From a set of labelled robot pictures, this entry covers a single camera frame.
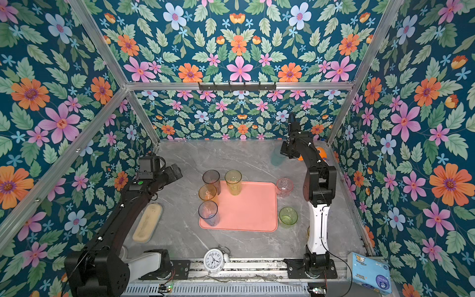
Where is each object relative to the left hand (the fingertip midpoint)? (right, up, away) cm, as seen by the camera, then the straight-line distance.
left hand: (174, 171), depth 83 cm
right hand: (+58, +10, +18) cm, 62 cm away
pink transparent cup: (+53, -9, +13) cm, 55 cm away
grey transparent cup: (+16, -4, +7) cm, 18 cm away
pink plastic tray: (+37, -20, +6) cm, 42 cm away
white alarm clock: (+21, -35, -9) cm, 42 cm away
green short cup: (+53, -22, +3) cm, 57 cm away
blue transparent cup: (+15, -19, +1) cm, 24 cm away
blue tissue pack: (+80, -37, -15) cm, 89 cm away
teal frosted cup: (+50, +6, +18) cm, 53 cm away
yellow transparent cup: (+14, -11, +5) cm, 19 cm away
